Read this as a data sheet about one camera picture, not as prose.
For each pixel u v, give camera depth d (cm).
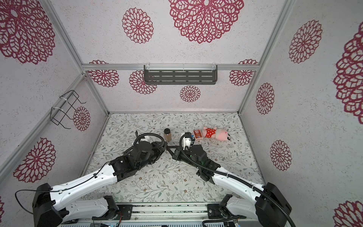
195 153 57
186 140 69
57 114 73
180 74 95
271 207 40
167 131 97
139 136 66
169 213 75
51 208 38
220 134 99
